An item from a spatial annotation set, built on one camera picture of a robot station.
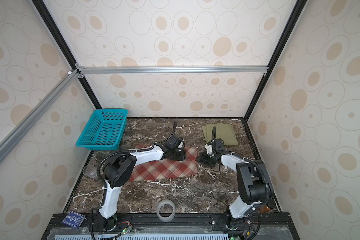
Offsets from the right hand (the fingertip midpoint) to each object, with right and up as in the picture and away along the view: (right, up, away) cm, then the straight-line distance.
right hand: (200, 159), depth 94 cm
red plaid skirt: (-21, -5, -4) cm, 22 cm away
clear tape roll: (-20, -19, -16) cm, 32 cm away
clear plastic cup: (-67, -6, -4) cm, 67 cm away
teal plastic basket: (-71, +19, +19) cm, 76 cm away
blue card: (-64, -25, -21) cm, 72 cm away
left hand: (-6, +3, -1) cm, 7 cm away
